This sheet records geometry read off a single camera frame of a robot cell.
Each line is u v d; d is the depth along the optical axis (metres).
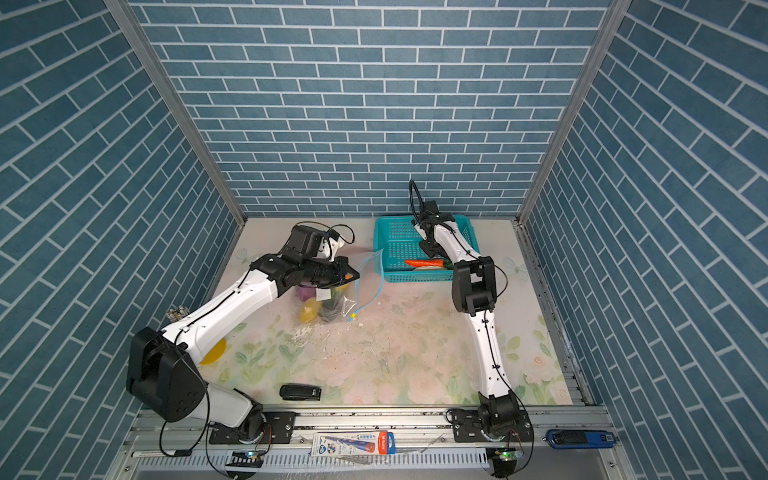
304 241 0.62
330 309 0.84
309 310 0.89
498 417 0.64
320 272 0.68
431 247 1.01
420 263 1.02
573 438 0.73
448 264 1.04
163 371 0.42
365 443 0.71
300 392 0.76
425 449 0.71
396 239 1.12
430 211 0.90
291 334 0.91
